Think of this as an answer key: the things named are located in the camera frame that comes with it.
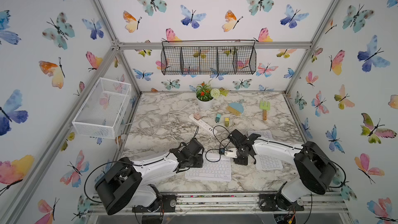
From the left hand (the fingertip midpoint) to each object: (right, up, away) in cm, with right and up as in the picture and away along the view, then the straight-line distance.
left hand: (202, 160), depth 86 cm
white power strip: (+1, +19, +15) cm, 24 cm away
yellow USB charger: (+16, +21, +15) cm, 30 cm away
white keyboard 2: (+35, -1, +1) cm, 35 cm away
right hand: (+21, +3, +2) cm, 21 cm away
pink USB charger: (-4, +24, +13) cm, 27 cm away
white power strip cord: (-28, +19, +13) cm, 36 cm away
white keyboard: (+8, -3, -1) cm, 8 cm away
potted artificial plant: (+2, +37, +13) cm, 40 cm away
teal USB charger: (+9, +22, +16) cm, 28 cm away
